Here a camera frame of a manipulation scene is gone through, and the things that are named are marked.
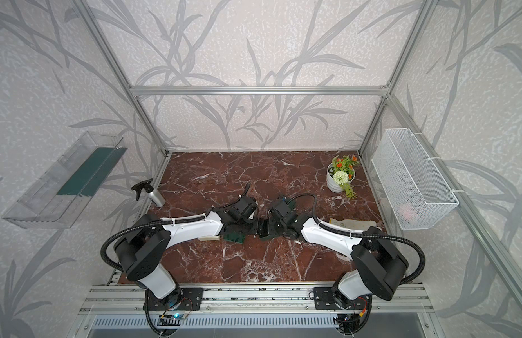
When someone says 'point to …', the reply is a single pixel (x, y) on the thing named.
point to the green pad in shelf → (91, 172)
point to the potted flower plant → (340, 173)
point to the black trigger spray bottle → (145, 185)
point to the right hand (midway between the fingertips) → (268, 225)
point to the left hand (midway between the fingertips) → (261, 229)
